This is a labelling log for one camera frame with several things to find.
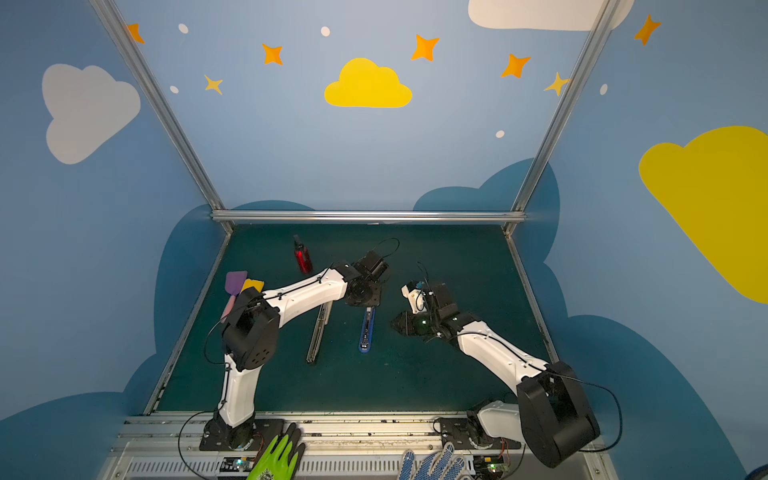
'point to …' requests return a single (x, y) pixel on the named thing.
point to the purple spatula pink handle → (234, 282)
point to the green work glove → (281, 459)
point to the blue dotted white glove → (443, 465)
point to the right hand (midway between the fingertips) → (396, 320)
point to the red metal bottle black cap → (302, 254)
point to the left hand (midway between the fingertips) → (377, 300)
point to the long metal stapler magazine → (322, 319)
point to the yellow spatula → (258, 284)
